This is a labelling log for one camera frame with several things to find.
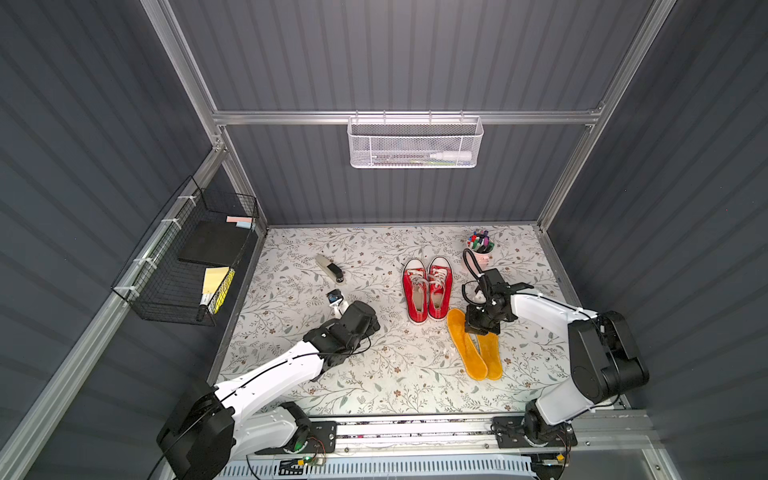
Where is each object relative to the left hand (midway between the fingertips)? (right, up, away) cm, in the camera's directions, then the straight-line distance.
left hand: (365, 319), depth 83 cm
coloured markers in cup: (+37, +22, +16) cm, 46 cm away
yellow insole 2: (+31, -12, 0) cm, 33 cm away
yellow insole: (+36, -10, +3) cm, 38 cm away
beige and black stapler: (-12, +12, +18) cm, 25 cm away
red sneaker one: (+15, +7, +11) cm, 20 cm away
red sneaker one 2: (+23, +7, +13) cm, 27 cm away
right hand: (+31, -4, +7) cm, 32 cm away
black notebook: (-41, +21, -3) cm, 46 cm away
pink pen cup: (+38, +17, +16) cm, 45 cm away
